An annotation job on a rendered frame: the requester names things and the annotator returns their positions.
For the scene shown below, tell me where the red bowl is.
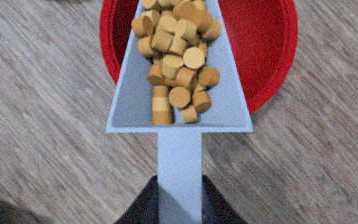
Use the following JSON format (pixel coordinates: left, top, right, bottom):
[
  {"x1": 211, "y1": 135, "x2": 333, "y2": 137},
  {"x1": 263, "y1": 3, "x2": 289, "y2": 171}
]
[{"x1": 99, "y1": 0, "x2": 298, "y2": 115}]

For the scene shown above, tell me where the grey metal scoop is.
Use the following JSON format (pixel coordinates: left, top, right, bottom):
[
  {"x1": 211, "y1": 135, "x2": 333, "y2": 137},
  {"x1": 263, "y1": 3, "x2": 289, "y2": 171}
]
[{"x1": 106, "y1": 0, "x2": 253, "y2": 224}]

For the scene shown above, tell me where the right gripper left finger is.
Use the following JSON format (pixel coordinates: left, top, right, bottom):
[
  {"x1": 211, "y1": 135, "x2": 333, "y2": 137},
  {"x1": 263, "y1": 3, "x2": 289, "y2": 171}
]
[{"x1": 113, "y1": 175, "x2": 158, "y2": 224}]

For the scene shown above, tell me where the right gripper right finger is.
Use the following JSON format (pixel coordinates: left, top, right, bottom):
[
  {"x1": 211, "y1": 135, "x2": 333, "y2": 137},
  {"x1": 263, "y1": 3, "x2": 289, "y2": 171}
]
[{"x1": 202, "y1": 175, "x2": 249, "y2": 224}]

